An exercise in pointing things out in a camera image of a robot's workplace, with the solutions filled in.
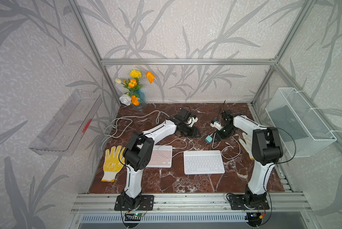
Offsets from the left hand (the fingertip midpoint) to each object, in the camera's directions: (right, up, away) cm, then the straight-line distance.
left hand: (198, 135), depth 89 cm
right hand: (+14, -3, +8) cm, 16 cm away
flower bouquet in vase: (-40, +24, 0) cm, 47 cm away
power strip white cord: (-54, +11, +23) cm, 60 cm away
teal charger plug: (+8, -4, +7) cm, 11 cm away
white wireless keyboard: (+4, -16, -1) cm, 17 cm away
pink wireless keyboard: (-23, -14, 0) cm, 27 cm away
